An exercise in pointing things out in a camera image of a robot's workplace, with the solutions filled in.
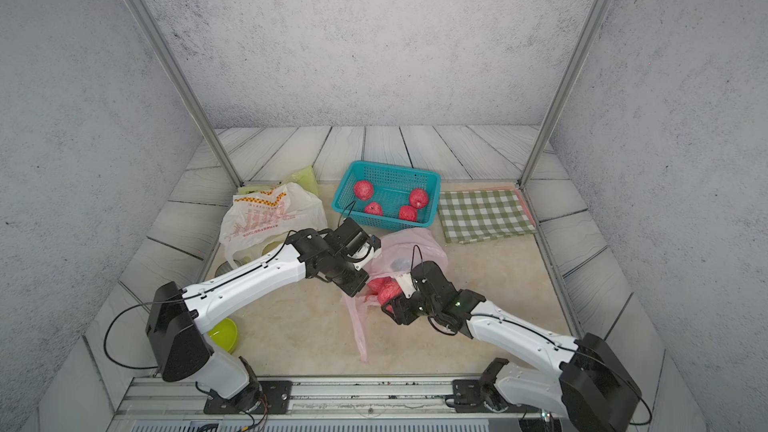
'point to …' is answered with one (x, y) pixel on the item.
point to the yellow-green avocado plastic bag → (304, 177)
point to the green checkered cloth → (476, 214)
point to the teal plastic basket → (387, 196)
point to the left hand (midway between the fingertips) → (367, 287)
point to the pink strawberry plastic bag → (392, 252)
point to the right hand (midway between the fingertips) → (392, 304)
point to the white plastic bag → (269, 214)
